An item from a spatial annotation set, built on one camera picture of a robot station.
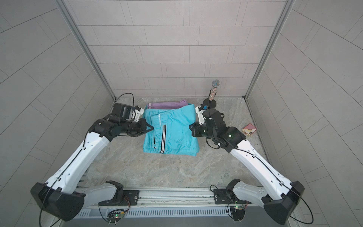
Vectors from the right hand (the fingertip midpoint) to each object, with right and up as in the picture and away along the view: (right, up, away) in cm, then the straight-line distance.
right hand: (189, 127), depth 69 cm
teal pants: (-9, -4, +1) cm, 9 cm away
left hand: (-17, 0, +3) cm, 17 cm away
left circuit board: (-35, -42, -4) cm, 54 cm away
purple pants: (-15, +11, +29) cm, 35 cm away
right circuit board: (+24, -40, -3) cm, 47 cm away
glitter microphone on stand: (+17, +14, +43) cm, 48 cm away
